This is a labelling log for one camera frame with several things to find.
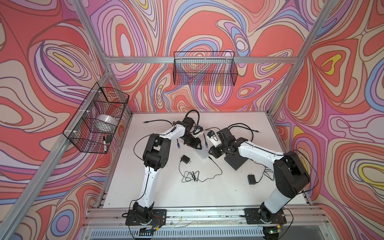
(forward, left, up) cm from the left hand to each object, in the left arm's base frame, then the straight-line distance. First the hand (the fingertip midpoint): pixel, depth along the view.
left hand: (199, 145), depth 99 cm
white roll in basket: (-3, +47, +30) cm, 56 cm away
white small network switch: (-6, -2, +1) cm, 6 cm away
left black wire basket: (-7, +53, +29) cm, 61 cm away
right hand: (-8, -8, +4) cm, 12 cm away
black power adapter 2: (-23, -29, 0) cm, 37 cm away
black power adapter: (-20, +7, -1) cm, 22 cm away
